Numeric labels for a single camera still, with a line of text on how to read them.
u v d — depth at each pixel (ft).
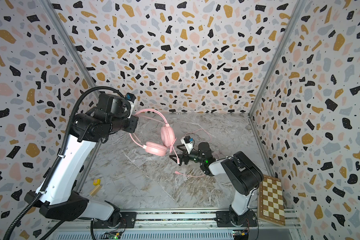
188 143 2.53
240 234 2.35
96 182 2.79
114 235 2.30
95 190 2.67
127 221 2.41
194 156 2.56
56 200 1.24
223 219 2.40
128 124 1.91
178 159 1.98
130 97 1.83
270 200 2.56
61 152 1.25
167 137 2.16
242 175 1.62
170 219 2.49
